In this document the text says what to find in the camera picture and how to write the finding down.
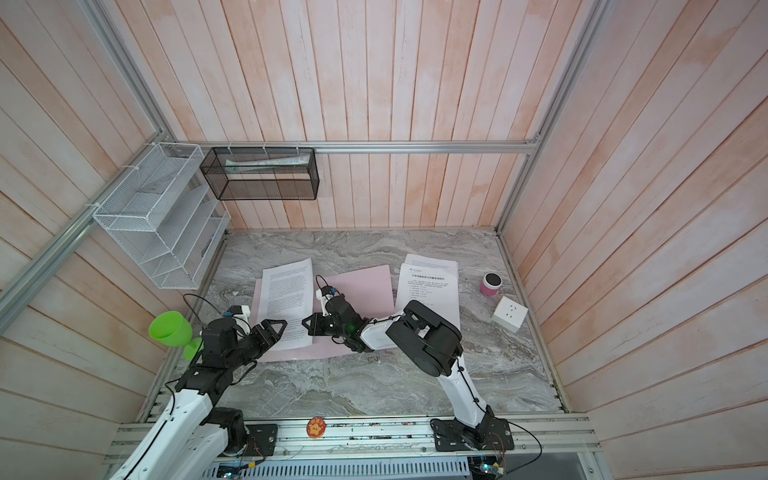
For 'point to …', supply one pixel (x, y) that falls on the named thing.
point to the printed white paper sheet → (286, 294)
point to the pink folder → (369, 290)
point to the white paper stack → (429, 280)
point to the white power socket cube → (509, 314)
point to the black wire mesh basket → (262, 173)
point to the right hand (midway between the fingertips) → (300, 323)
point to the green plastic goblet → (174, 329)
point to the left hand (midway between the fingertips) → (282, 333)
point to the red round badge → (316, 427)
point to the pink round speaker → (491, 284)
